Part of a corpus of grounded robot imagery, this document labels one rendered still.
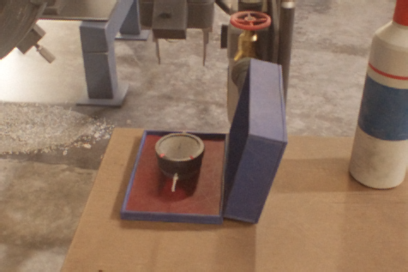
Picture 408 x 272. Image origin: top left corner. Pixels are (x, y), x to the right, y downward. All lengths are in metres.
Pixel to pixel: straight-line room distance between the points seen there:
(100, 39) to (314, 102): 0.67
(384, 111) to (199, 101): 1.16
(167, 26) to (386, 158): 0.29
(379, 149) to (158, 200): 0.25
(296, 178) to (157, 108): 1.07
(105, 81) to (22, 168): 0.38
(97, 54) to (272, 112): 1.15
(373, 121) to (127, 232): 0.29
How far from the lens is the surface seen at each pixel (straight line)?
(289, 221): 0.61
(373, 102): 0.62
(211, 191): 0.64
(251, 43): 1.00
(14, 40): 1.38
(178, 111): 1.68
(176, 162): 0.63
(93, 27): 1.64
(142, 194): 0.64
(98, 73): 1.71
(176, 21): 0.52
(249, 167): 0.55
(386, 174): 0.66
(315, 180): 0.67
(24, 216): 1.37
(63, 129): 1.64
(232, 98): 1.14
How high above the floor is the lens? 0.88
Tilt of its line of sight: 34 degrees down
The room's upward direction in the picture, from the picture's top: straight up
